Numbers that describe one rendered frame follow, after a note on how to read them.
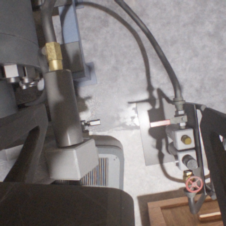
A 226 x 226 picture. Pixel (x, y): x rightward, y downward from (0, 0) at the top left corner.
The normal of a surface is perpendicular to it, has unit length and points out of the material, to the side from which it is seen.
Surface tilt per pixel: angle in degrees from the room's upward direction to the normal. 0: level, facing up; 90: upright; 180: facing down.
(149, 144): 0
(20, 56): 72
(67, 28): 0
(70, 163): 23
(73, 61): 0
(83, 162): 67
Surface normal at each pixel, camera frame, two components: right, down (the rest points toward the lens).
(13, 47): 0.89, -0.11
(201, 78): -0.03, 0.09
